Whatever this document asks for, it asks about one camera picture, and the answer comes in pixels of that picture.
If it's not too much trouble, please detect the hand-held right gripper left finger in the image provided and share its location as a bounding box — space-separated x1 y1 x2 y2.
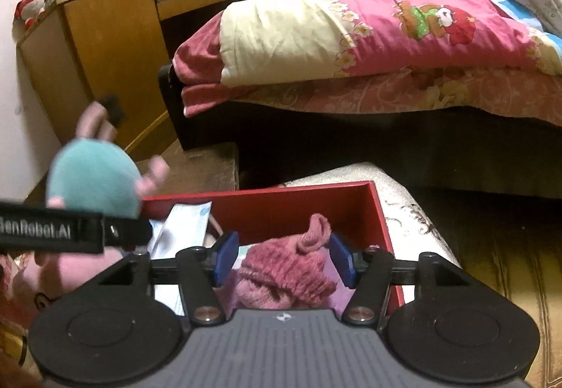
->
93 231 241 326

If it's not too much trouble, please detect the red cardboard box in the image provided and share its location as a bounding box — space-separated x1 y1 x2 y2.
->
140 181 405 310

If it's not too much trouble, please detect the pink cartoon printed quilt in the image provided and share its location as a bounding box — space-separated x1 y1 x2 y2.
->
220 0 562 88

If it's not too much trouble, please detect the wooden cabinet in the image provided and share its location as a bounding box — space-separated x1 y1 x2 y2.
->
17 0 264 151

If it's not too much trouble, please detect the blue face mask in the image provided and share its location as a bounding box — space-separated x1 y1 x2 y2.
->
147 202 214 315

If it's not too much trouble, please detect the red and white plush toy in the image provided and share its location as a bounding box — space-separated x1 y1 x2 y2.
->
13 0 50 29

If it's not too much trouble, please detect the pink knitted sock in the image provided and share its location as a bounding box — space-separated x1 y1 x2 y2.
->
233 213 338 311

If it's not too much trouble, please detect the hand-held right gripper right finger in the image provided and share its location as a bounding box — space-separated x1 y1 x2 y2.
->
329 233 465 325

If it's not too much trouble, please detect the pink pig plush teal dress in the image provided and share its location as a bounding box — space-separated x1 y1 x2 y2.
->
13 95 172 315

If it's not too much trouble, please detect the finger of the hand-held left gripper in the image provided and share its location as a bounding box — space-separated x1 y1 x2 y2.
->
103 215 154 247

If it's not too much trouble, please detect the dark pink bed sheet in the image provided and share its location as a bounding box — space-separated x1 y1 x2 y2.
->
172 10 562 128

